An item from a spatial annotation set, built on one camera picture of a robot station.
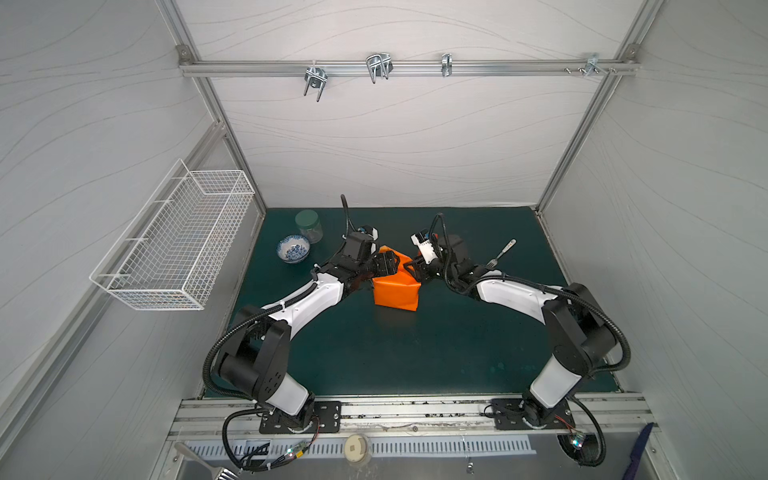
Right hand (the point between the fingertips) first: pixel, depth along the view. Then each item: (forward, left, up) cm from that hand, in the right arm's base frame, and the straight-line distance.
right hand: (414, 254), depth 90 cm
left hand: (-2, +6, +1) cm, 6 cm away
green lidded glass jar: (+14, +37, -4) cm, 40 cm away
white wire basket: (-14, +58, +19) cm, 63 cm away
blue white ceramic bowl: (+9, +44, -12) cm, 46 cm away
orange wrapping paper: (-11, +4, -3) cm, 12 cm away
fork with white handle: (+8, -28, -14) cm, 33 cm away
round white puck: (-49, +12, -2) cm, 50 cm away
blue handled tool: (-49, -51, -15) cm, 72 cm away
